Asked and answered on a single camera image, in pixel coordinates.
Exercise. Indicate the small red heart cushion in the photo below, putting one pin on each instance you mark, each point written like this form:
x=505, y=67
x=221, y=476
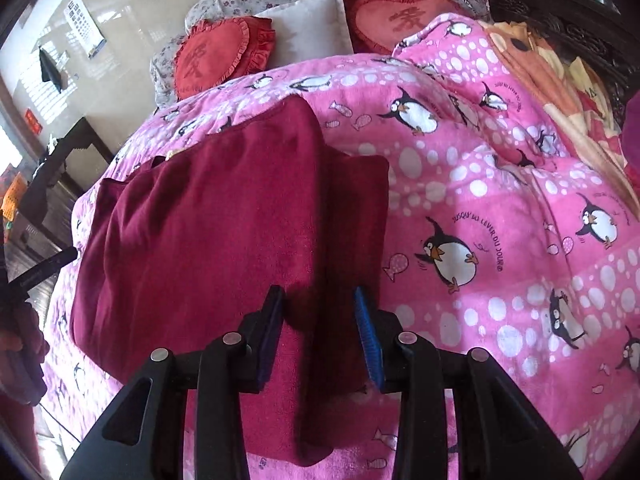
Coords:
x=395, y=17

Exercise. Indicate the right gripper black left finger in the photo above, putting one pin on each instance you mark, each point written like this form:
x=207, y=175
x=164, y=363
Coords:
x=140, y=434

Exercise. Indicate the wall calendar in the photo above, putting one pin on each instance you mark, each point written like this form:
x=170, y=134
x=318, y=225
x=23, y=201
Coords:
x=84, y=28

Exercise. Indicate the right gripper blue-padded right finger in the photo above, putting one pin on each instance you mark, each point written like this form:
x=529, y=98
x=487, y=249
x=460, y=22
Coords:
x=462, y=404

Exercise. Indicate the large red heart cushion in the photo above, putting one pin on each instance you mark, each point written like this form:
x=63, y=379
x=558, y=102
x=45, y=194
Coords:
x=215, y=52

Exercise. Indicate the orange cartoon blanket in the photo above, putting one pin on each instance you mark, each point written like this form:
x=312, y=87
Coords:
x=574, y=97

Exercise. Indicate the white square pillow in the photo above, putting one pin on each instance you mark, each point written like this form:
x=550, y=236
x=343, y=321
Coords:
x=307, y=30

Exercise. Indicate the dark red fleece garment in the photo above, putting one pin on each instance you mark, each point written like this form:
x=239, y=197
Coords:
x=186, y=246

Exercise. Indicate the orange plastic basket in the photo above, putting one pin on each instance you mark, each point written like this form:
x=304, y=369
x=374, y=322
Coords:
x=13, y=196

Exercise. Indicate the dark carved wooden headboard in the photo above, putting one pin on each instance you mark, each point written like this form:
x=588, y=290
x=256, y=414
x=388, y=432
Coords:
x=587, y=29

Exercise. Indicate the dark wooden desk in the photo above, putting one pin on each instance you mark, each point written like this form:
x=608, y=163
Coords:
x=33, y=205

